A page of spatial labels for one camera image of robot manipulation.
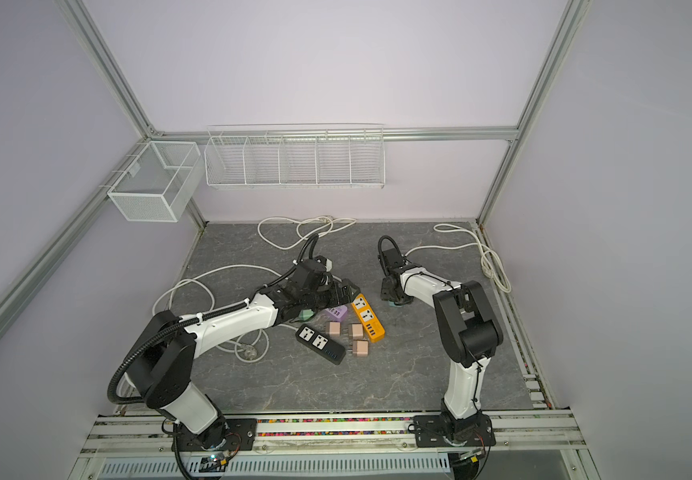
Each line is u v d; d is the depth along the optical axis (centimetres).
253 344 89
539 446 73
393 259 81
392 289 74
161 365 45
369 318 91
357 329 89
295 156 100
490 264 109
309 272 67
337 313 91
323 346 86
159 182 96
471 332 51
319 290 73
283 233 118
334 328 89
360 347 87
